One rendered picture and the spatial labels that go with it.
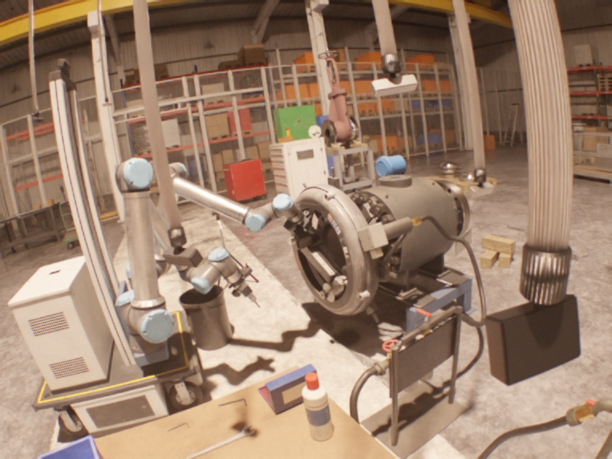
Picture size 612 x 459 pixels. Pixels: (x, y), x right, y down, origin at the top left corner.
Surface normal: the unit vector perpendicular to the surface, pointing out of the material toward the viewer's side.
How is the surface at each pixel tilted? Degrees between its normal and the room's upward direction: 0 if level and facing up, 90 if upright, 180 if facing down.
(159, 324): 95
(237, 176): 90
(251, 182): 90
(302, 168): 90
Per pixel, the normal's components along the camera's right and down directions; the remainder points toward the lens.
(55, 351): 0.41, 0.19
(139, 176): 0.73, -0.05
